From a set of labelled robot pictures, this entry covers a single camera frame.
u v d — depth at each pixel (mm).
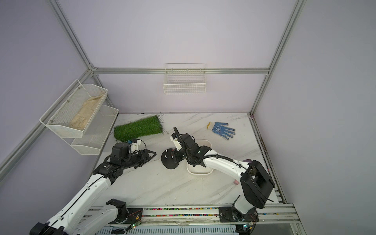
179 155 709
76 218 415
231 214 656
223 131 1081
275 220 737
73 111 765
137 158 685
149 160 699
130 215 734
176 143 731
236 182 838
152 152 753
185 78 951
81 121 751
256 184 420
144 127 1043
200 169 886
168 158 840
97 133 944
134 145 727
